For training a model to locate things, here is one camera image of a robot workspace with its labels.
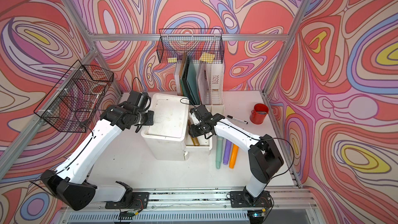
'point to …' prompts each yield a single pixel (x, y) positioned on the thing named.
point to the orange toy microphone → (233, 156)
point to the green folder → (192, 82)
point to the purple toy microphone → (227, 152)
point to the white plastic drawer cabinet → (167, 139)
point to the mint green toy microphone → (218, 152)
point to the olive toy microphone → (195, 139)
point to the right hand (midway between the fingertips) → (194, 135)
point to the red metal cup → (258, 114)
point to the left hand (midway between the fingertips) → (152, 117)
